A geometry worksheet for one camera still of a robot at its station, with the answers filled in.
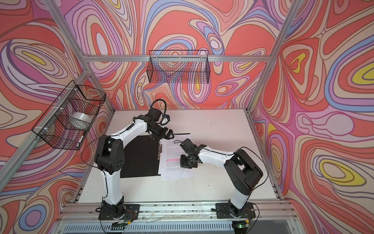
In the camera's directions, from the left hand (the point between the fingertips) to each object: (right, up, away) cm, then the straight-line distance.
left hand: (169, 133), depth 95 cm
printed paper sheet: (+3, -12, +1) cm, 12 cm away
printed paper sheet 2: (+6, -24, -8) cm, 26 cm away
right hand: (+10, -21, -7) cm, 24 cm away
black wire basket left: (-46, +8, -26) cm, 54 cm away
